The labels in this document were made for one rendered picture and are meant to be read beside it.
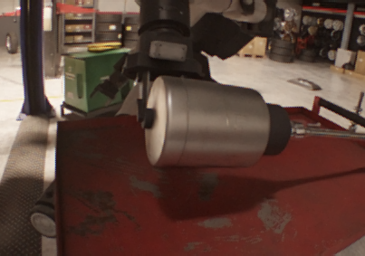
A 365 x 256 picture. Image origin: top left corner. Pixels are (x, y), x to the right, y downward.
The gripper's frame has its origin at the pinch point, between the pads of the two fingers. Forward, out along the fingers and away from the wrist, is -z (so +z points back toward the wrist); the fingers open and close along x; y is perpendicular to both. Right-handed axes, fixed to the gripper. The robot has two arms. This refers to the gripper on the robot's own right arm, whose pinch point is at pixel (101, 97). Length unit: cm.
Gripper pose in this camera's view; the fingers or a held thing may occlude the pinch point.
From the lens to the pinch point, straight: 141.8
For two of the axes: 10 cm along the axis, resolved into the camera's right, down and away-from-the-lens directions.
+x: -5.6, -3.6, -7.4
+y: 4.3, 6.4, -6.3
